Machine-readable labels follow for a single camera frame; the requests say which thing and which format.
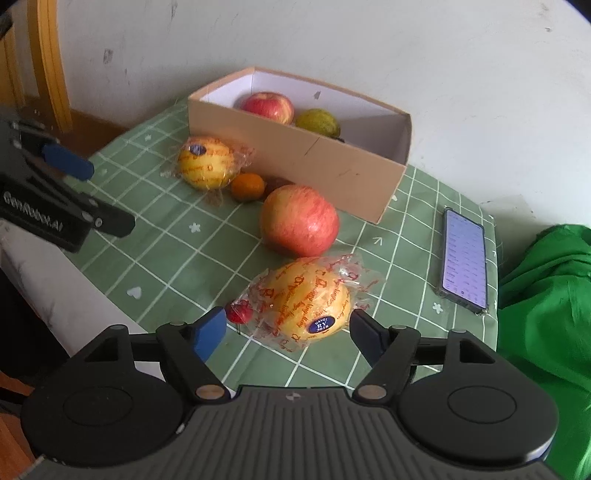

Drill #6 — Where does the small tangerine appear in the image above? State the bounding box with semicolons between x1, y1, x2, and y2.
230;172;266;204

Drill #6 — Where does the yellow wooden frame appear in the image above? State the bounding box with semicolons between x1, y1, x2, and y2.
0;0;75;132

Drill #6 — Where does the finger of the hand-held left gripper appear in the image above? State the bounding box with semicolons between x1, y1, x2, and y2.
9;121;95;182
23;154;136;238

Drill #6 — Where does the green checked tablecloth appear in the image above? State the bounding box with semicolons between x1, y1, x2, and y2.
0;99;502;388

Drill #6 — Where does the red apple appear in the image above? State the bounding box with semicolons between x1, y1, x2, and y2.
239;92;295;125
259;185;341;258

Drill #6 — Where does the brown cardboard box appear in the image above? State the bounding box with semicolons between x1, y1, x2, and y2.
187;67;413;225

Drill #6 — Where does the smartphone with lit screen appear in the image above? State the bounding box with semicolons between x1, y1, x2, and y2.
436;207;490;315

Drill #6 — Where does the plastic-wrapped orange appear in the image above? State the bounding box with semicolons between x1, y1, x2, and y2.
161;135;256;206
226;253;384;355

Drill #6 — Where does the green pear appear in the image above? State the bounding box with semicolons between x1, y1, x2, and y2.
295;108;341;138

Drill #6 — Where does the small red fruit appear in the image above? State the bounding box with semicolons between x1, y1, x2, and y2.
225;300;254;324

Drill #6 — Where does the green cloth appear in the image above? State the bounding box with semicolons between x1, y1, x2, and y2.
496;224;591;480

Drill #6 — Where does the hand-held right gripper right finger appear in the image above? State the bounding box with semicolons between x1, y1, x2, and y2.
350;310;485;403

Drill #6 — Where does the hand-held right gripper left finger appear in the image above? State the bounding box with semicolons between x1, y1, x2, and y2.
85;306;232;403

